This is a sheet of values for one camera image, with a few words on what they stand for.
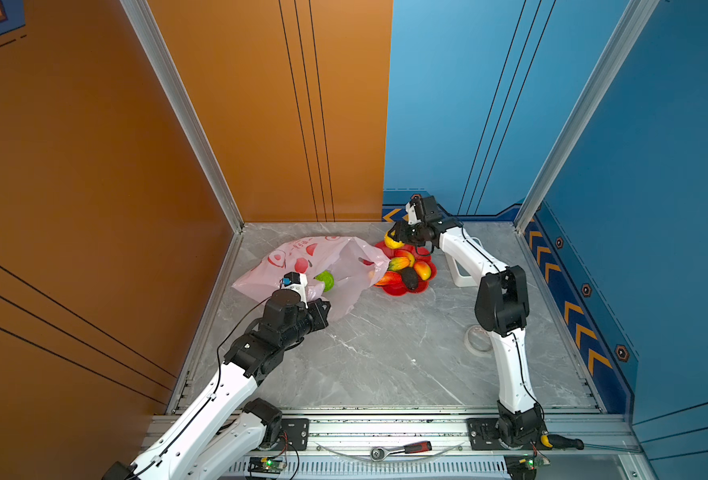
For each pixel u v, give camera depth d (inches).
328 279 38.5
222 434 22.2
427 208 31.3
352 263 38.4
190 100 34.2
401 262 40.3
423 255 41.5
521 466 27.8
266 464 27.9
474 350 34.0
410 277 39.1
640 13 27.4
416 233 34.1
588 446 27.6
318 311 25.6
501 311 23.2
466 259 25.8
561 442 27.7
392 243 37.1
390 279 39.0
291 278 26.3
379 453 27.1
